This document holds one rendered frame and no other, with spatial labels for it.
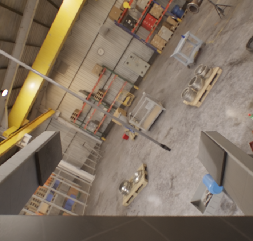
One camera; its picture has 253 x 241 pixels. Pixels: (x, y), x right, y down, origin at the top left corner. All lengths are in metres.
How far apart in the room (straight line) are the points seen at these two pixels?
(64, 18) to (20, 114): 6.43
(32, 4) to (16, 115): 6.56
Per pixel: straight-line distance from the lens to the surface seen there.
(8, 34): 12.26
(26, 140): 13.34
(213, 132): 0.17
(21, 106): 13.28
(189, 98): 5.59
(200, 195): 3.84
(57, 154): 0.16
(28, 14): 12.18
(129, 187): 6.31
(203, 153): 0.17
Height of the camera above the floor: 2.47
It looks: 10 degrees down
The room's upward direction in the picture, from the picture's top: 59 degrees counter-clockwise
